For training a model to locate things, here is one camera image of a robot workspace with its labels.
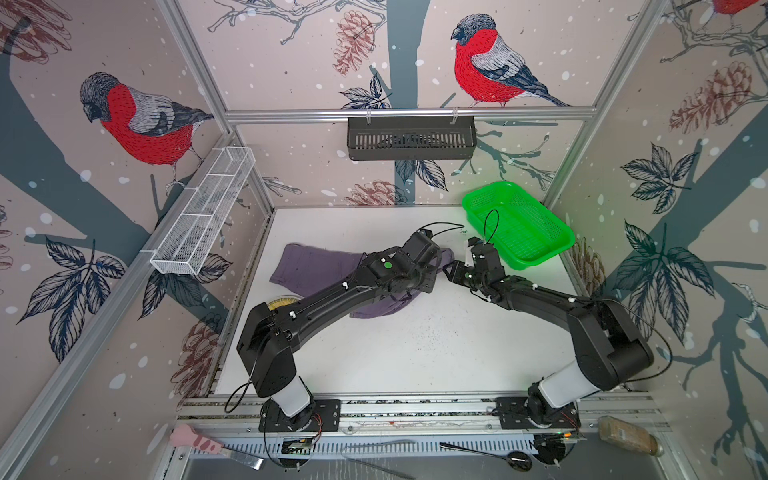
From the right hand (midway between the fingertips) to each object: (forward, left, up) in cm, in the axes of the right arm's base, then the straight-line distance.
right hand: (447, 264), depth 93 cm
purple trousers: (+1, +50, -6) cm, 51 cm away
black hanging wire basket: (+40, +12, +20) cm, 47 cm away
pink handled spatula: (-47, +64, -5) cm, 80 cm away
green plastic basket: (+25, -32, -8) cm, 41 cm away
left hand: (-10, +5, +12) cm, 16 cm away
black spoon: (-48, -14, -8) cm, 51 cm away
